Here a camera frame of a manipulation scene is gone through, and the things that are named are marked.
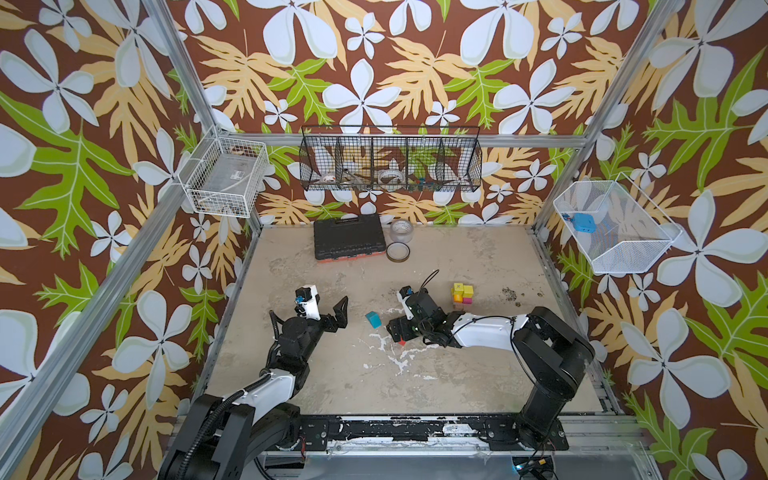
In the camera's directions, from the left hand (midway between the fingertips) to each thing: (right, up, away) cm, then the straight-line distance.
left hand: (330, 293), depth 84 cm
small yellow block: (+42, 0, +9) cm, 43 cm away
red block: (+21, -14, 0) cm, 25 cm away
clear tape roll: (+23, +21, +35) cm, 47 cm away
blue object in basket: (+74, +21, +2) cm, 77 cm away
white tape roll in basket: (+18, +38, +15) cm, 44 cm away
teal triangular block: (+12, -9, +9) cm, 18 cm away
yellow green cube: (+39, +1, +10) cm, 41 cm away
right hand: (+19, -10, +8) cm, 23 cm away
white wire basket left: (-32, +34, +2) cm, 47 cm away
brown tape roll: (+21, +12, +29) cm, 38 cm away
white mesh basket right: (+81, +19, -2) cm, 83 cm away
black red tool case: (+2, +18, +29) cm, 34 cm away
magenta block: (+43, -4, +12) cm, 44 cm away
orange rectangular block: (+40, -3, +12) cm, 41 cm away
